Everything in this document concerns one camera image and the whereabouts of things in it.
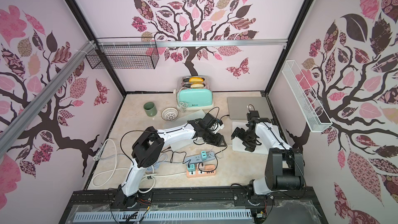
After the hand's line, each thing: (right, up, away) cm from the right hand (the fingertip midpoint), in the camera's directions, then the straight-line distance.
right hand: (237, 144), depth 85 cm
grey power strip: (-23, -8, -1) cm, 24 cm away
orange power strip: (-16, -13, -6) cm, 21 cm away
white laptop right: (+2, -2, +6) cm, 7 cm away
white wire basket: (+35, +20, -9) cm, 41 cm away
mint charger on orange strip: (-25, -10, -9) cm, 28 cm away
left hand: (-9, -1, +2) cm, 10 cm away
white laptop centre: (-29, -2, +7) cm, 30 cm away
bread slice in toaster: (-24, +40, +17) cm, 50 cm away
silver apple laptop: (+6, +21, +26) cm, 34 cm away
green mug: (-56, +20, +18) cm, 62 cm away
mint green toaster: (-25, +31, +14) cm, 42 cm away
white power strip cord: (-62, -13, -3) cm, 63 cm away
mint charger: (-19, -5, -4) cm, 20 cm away
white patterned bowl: (-43, +16, +21) cm, 51 cm away
